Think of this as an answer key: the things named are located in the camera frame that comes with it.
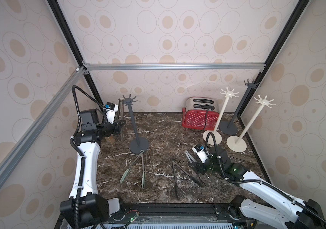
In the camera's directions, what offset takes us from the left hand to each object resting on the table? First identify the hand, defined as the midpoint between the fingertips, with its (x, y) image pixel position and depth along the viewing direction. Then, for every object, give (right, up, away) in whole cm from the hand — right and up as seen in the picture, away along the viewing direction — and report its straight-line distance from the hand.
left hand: (127, 119), depth 73 cm
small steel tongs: (+34, -22, +22) cm, 46 cm away
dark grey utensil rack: (+1, -17, +27) cm, 32 cm away
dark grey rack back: (+68, -5, +37) cm, 78 cm away
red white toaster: (+44, +5, +24) cm, 51 cm away
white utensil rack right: (+69, -16, +29) cm, 76 cm away
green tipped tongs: (+6, -33, +12) cm, 35 cm away
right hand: (+37, -22, +7) cm, 44 cm away
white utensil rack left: (+57, -9, +32) cm, 66 cm away
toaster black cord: (+48, +3, +24) cm, 54 cm away
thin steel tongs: (+11, -29, +17) cm, 35 cm away
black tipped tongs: (+26, -27, +17) cm, 41 cm away
